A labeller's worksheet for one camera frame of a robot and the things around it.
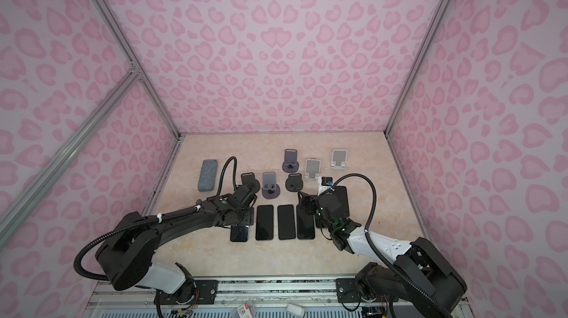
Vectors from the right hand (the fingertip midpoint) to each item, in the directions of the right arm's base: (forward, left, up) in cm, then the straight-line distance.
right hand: (307, 191), depth 85 cm
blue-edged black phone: (-11, 0, -10) cm, 15 cm away
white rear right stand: (+21, -15, -8) cm, 28 cm away
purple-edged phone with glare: (-7, +17, -15) cm, 24 cm away
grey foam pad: (+12, +44, -9) cm, 47 cm away
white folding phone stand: (+15, -3, -6) cm, 16 cm away
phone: (-13, +26, -11) cm, 31 cm away
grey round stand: (+4, +15, -6) cm, 17 cm away
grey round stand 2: (+19, +7, -8) cm, 22 cm away
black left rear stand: (+7, +24, -4) cm, 25 cm away
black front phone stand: (+11, +5, -11) cm, 16 cm away
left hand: (-6, +24, -8) cm, 26 cm away
